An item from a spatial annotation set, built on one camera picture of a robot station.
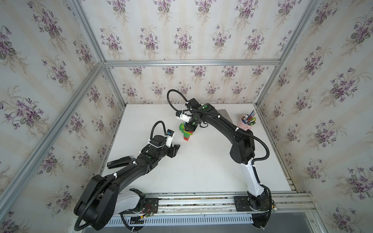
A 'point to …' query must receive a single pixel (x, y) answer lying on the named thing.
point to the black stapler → (122, 161)
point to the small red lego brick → (186, 139)
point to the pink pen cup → (245, 126)
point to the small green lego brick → (181, 129)
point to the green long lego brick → (186, 135)
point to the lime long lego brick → (182, 125)
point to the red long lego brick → (190, 132)
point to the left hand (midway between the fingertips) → (176, 144)
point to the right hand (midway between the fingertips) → (190, 126)
